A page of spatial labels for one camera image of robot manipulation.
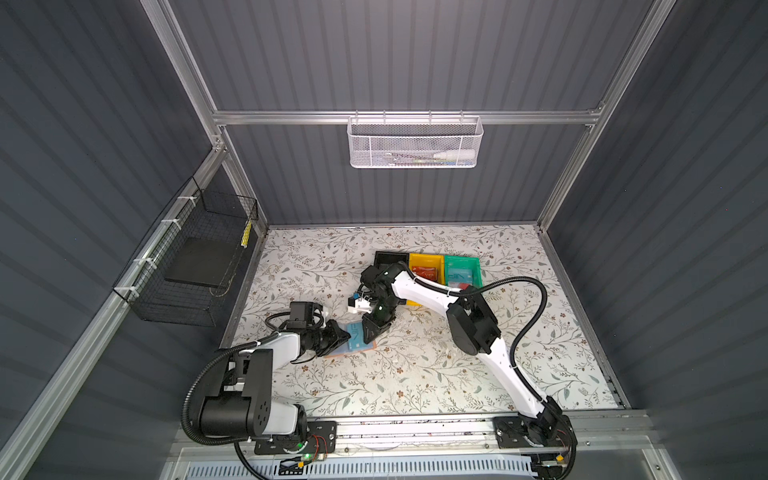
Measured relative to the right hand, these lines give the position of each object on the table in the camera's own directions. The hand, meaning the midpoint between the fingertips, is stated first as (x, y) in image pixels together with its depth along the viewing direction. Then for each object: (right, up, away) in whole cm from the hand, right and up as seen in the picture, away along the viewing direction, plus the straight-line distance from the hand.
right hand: (371, 339), depth 90 cm
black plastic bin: (+4, +24, +21) cm, 32 cm away
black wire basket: (-46, +37, -11) cm, 60 cm away
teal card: (-4, -1, 0) cm, 4 cm away
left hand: (-6, 0, 0) cm, 6 cm away
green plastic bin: (+32, +20, +15) cm, 41 cm away
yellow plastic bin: (+20, +22, +16) cm, 33 cm away
